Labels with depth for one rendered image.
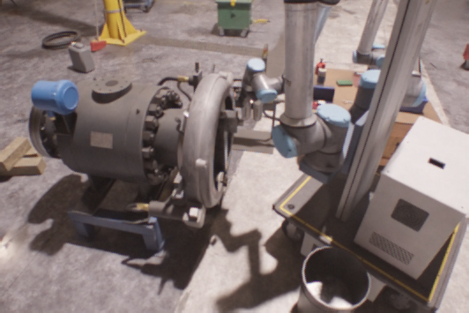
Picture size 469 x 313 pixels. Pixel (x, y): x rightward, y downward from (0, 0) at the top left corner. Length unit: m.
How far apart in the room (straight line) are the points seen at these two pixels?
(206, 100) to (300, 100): 0.47
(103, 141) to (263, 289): 1.18
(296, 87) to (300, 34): 0.19
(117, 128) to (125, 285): 0.90
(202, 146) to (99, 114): 0.61
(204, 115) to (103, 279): 1.16
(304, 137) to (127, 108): 0.91
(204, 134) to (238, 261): 0.88
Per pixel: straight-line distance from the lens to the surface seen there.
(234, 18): 4.91
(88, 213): 2.04
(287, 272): 1.97
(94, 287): 2.06
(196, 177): 1.47
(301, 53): 1.15
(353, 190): 1.66
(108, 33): 5.34
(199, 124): 1.42
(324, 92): 2.48
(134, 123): 1.63
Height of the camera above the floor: 1.72
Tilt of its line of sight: 38 degrees down
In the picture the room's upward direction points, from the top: straight up
